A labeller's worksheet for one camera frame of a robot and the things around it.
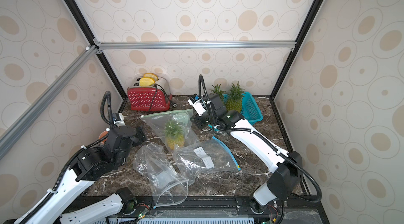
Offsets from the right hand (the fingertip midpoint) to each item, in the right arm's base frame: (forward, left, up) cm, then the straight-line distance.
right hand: (191, 119), depth 74 cm
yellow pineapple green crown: (+26, -12, -4) cm, 29 cm away
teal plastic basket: (+28, -35, -22) cm, 50 cm away
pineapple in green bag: (-3, +9, -10) cm, 14 cm away
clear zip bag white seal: (-27, +8, -15) cm, 32 cm away
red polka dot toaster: (+26, +38, -13) cm, 48 cm away
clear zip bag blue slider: (-8, -9, -21) cm, 24 cm away
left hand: (-9, +20, +5) cm, 23 cm away
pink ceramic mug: (-1, +52, -15) cm, 54 cm away
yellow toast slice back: (+40, +33, -5) cm, 52 cm away
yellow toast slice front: (+33, +34, -5) cm, 48 cm away
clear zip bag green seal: (0, +18, -3) cm, 18 cm away
